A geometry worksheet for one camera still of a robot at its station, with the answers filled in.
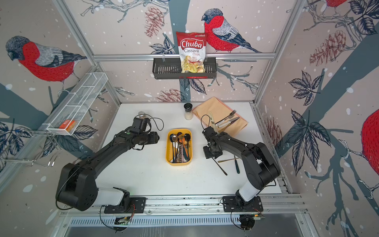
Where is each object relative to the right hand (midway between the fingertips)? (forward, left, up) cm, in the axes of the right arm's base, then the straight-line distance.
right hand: (209, 153), depth 91 cm
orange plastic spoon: (+8, +17, +2) cm, 19 cm away
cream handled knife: (+26, -3, 0) cm, 26 cm away
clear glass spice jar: (+23, +47, +9) cm, 53 cm away
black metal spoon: (+11, +15, +1) cm, 18 cm away
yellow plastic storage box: (+1, +19, +1) cm, 19 cm away
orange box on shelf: (-5, +65, +35) cm, 74 cm away
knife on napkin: (+25, -15, 0) cm, 29 cm away
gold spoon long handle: (-3, -12, -1) cm, 12 cm away
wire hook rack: (-11, +69, +35) cm, 78 cm away
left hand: (+6, +32, +11) cm, 34 cm away
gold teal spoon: (-7, -16, -1) cm, 18 cm away
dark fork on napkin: (+35, -19, -1) cm, 40 cm away
